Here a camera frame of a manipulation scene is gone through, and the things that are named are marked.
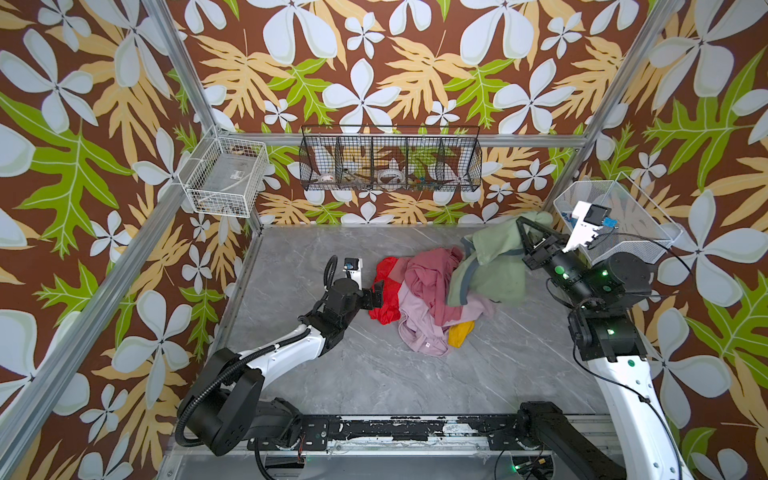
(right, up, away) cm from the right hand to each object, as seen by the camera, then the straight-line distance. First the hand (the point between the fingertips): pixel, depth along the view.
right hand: (515, 221), depth 57 cm
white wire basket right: (+39, -1, +17) cm, 43 cm away
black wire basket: (-23, +26, +41) cm, 54 cm away
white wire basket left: (-72, +17, +30) cm, 80 cm away
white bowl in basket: (-23, +20, +42) cm, 52 cm away
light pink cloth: (-15, -28, +30) cm, 44 cm away
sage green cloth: (-1, -9, +9) cm, 13 cm away
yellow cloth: (-3, -30, +32) cm, 44 cm away
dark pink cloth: (-11, -12, +34) cm, 38 cm away
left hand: (-30, -13, +29) cm, 43 cm away
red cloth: (-24, -25, +35) cm, 49 cm away
